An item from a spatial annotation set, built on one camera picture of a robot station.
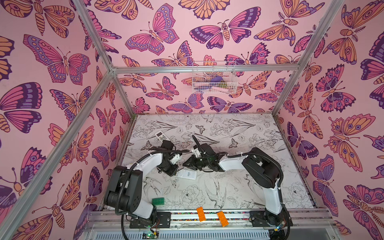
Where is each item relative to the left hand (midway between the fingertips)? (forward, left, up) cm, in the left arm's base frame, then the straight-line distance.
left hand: (173, 170), depth 89 cm
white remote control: (-2, -9, -1) cm, 9 cm away
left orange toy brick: (-23, -16, -2) cm, 28 cm away
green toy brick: (-17, +7, -2) cm, 18 cm away
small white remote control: (+26, +11, -1) cm, 28 cm away
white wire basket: (+45, -25, +29) cm, 59 cm away
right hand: (+2, -5, +4) cm, 7 cm away
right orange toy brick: (-25, -26, 0) cm, 36 cm away
